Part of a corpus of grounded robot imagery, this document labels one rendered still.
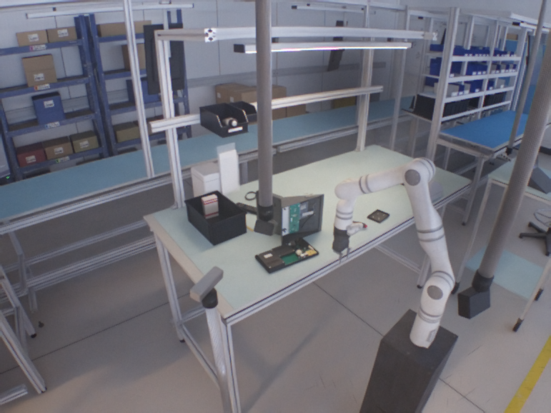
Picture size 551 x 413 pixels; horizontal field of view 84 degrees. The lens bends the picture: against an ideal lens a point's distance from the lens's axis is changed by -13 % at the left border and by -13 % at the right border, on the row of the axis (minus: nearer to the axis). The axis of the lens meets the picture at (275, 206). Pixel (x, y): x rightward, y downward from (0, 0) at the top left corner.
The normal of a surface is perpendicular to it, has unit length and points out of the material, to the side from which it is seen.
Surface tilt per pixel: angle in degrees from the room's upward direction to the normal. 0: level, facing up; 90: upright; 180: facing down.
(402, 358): 90
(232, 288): 0
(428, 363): 0
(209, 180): 90
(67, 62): 90
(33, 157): 90
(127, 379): 0
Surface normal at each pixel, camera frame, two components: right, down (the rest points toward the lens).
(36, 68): 0.61, 0.39
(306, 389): 0.00, -0.87
